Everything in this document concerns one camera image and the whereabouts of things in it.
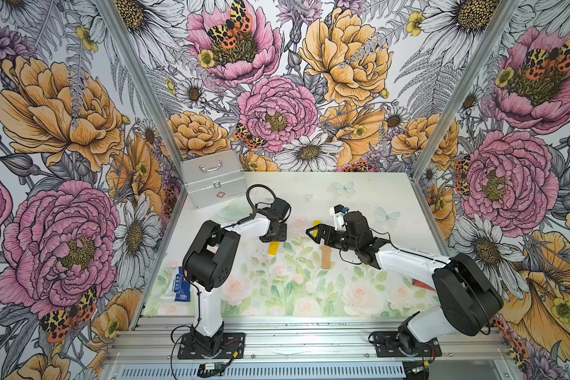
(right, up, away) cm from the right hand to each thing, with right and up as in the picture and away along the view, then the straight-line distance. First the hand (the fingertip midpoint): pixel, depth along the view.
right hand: (314, 239), depth 87 cm
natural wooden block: (+5, -8, +7) cm, 12 cm away
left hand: (-15, -2, +11) cm, 19 cm away
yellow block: (0, +4, -8) cm, 9 cm away
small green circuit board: (-31, -34, -16) cm, 49 cm away
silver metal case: (-40, +23, +15) cm, 49 cm away
